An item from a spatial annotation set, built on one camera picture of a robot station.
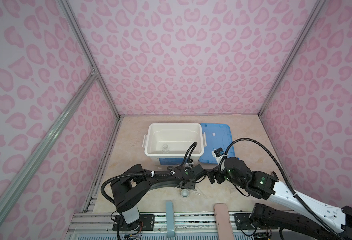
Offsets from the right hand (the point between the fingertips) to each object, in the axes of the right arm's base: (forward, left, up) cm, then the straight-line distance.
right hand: (211, 166), depth 72 cm
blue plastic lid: (+32, -11, -19) cm, 39 cm away
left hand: (0, +10, -17) cm, 20 cm away
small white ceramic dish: (-7, +13, -18) cm, 23 cm away
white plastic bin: (+21, +23, -12) cm, 33 cm away
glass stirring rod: (-7, +2, -19) cm, 20 cm away
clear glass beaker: (+17, +25, -12) cm, 33 cm away
